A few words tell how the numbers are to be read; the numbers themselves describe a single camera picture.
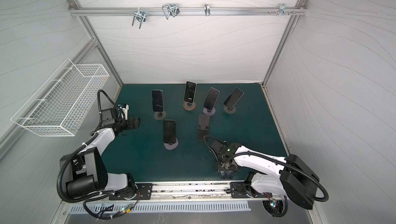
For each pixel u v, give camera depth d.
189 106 1.08
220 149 0.65
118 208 0.70
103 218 0.67
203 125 0.88
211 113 1.02
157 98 1.02
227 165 0.68
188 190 0.75
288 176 0.42
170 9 0.77
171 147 0.88
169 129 0.82
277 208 0.73
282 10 0.77
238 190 0.73
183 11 0.78
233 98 1.03
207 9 0.78
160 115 1.03
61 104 0.69
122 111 0.78
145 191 0.74
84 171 0.43
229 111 1.04
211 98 0.96
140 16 0.78
